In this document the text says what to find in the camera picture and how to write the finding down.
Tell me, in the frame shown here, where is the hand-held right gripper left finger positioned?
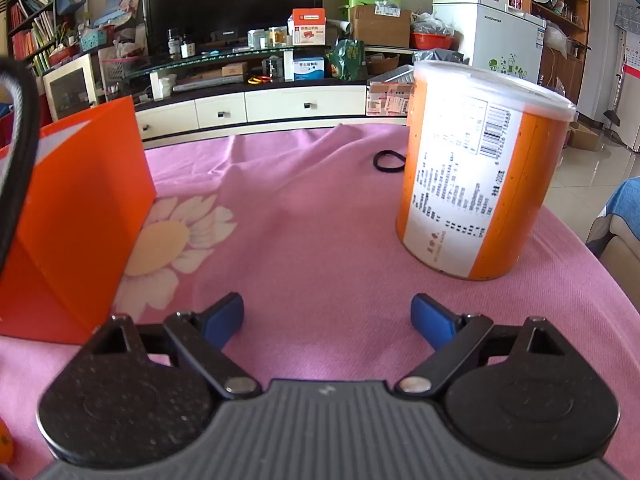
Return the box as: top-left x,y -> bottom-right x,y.
85,291 -> 263,401

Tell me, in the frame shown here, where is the orange label canister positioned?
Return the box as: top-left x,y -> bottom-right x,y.
396,60 -> 577,281

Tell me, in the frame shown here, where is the white chest freezer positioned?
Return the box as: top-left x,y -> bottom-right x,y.
432,0 -> 547,86

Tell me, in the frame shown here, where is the orange white medicine box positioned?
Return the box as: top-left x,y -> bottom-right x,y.
291,8 -> 327,46

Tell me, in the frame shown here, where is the beige sofa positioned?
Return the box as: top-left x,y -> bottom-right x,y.
585,212 -> 640,293

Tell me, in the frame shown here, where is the white television stand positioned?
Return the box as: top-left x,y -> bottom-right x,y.
125,45 -> 417,148

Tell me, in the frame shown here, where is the black television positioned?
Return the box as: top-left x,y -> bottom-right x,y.
141,0 -> 324,56

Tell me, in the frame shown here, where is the black hair tie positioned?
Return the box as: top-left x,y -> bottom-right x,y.
373,150 -> 408,174

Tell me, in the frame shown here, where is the wall calendar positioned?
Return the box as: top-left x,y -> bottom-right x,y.
620,30 -> 640,153

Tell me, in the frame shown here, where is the stickered cardboard box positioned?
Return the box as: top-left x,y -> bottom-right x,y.
366,67 -> 416,117

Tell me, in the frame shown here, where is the blue cloth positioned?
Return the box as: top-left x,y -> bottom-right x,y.
602,177 -> 640,233

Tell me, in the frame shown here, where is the red plastic basin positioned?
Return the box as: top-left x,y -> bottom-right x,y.
411,32 -> 455,51

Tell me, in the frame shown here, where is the pink flower tablecloth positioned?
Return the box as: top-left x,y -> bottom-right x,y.
0,122 -> 640,480

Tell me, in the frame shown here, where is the brown cardboard box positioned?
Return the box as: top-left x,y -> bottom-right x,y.
350,5 -> 412,48

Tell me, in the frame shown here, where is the orange cardboard box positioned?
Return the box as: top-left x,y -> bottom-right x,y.
0,96 -> 158,346

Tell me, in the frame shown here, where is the blue white carton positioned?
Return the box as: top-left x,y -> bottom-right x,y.
292,57 -> 325,82

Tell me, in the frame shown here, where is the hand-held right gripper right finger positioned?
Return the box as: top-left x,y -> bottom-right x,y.
392,294 -> 568,401

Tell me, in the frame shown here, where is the black strap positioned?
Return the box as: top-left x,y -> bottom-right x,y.
0,57 -> 41,271

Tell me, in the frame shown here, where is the orange with green stem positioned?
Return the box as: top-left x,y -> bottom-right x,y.
0,420 -> 13,471

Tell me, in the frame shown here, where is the green foil bag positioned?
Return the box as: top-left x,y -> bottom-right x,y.
326,39 -> 366,81

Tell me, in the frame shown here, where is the dark bookshelf with books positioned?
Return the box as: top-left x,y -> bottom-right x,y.
0,0 -> 76,76

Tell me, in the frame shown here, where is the white glass door cabinet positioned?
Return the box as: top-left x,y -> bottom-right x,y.
42,54 -> 108,122

